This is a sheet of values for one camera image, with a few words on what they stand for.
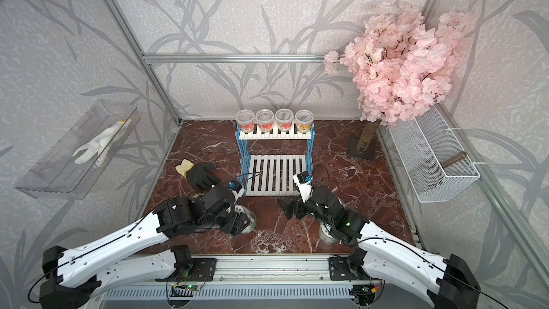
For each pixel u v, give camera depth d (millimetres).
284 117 756
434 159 608
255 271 753
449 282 403
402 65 650
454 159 638
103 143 640
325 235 738
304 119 757
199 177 963
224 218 597
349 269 648
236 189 650
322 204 559
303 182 642
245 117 756
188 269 653
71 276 392
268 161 1017
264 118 756
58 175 617
